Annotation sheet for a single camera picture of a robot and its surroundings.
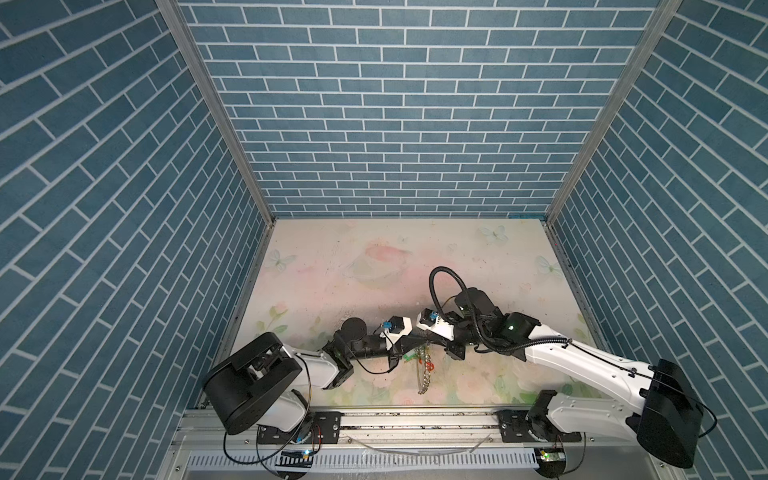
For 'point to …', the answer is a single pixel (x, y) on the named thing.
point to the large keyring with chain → (429, 368)
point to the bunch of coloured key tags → (423, 355)
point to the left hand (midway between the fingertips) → (422, 343)
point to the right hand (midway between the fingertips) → (425, 334)
